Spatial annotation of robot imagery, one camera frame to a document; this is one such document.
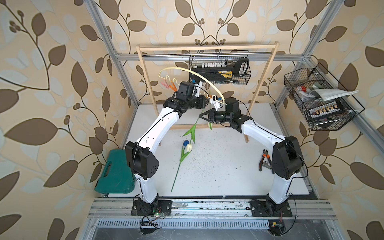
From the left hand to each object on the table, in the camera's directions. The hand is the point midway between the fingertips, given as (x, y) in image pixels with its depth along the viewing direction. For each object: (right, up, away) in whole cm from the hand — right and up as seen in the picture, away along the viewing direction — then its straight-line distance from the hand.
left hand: (210, 99), depth 78 cm
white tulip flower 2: (+1, -13, +17) cm, 22 cm away
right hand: (-6, -8, +5) cm, 11 cm away
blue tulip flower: (-15, -32, +16) cm, 39 cm away
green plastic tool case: (-48, -41, 0) cm, 63 cm away
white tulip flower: (-9, -17, +5) cm, 20 cm away
